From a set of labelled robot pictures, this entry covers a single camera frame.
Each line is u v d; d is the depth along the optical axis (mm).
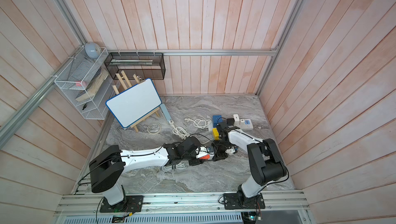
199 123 1036
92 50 820
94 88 797
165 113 1017
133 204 731
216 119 1073
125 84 850
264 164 459
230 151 839
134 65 1040
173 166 817
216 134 899
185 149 636
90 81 763
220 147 766
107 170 444
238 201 729
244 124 1000
